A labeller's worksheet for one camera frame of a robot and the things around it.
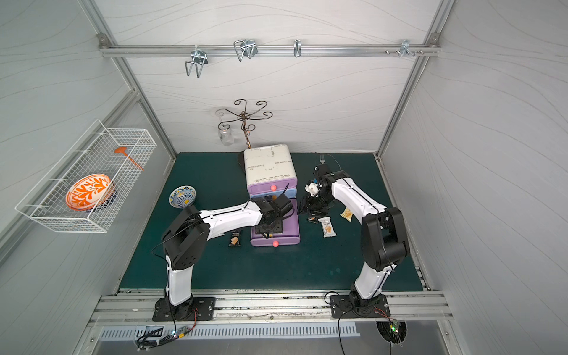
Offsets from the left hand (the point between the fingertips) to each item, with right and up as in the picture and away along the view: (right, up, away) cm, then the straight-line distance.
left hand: (275, 229), depth 90 cm
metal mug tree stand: (-12, +47, +3) cm, 49 cm away
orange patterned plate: (-53, +18, -26) cm, 62 cm away
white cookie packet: (+22, -1, +1) cm, 22 cm away
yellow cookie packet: (+32, +5, +6) cm, 33 cm away
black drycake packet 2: (-16, -4, -1) cm, 17 cm away
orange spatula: (-55, +32, -11) cm, 64 cm away
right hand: (+12, +8, -3) cm, 14 cm away
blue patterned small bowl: (-44, +13, +12) cm, 48 cm away
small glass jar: (-23, +40, +9) cm, 47 cm away
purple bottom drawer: (+7, -1, +2) cm, 7 cm away
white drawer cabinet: (-2, +25, -4) cm, 25 cm away
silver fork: (+24, +32, +29) cm, 49 cm away
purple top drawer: (0, +19, -6) cm, 20 cm away
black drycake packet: (+16, +3, +6) cm, 17 cm away
